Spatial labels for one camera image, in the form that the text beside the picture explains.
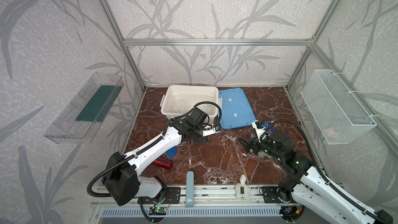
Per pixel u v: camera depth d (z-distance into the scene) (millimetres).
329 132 726
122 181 397
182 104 1058
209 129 679
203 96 1017
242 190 722
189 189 749
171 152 874
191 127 597
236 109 1081
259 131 640
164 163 806
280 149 566
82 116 650
